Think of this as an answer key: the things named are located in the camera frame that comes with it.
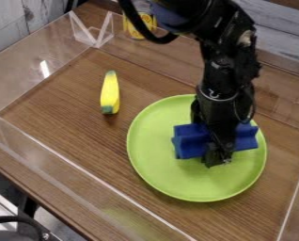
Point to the blue foam block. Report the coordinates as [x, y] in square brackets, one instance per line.
[192, 138]

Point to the yellow toy banana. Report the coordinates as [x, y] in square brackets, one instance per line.
[110, 98]

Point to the black metal clamp base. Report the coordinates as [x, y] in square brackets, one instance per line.
[24, 229]

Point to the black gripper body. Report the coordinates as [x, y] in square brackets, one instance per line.
[225, 101]

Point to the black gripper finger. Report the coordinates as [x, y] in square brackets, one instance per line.
[218, 155]

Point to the green round plate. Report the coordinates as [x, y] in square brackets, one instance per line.
[186, 179]

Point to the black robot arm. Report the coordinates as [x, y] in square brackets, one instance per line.
[218, 23]

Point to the clear acrylic corner bracket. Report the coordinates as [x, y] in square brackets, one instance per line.
[94, 36]

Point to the yellow labelled tin can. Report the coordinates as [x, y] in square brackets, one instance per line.
[129, 28]

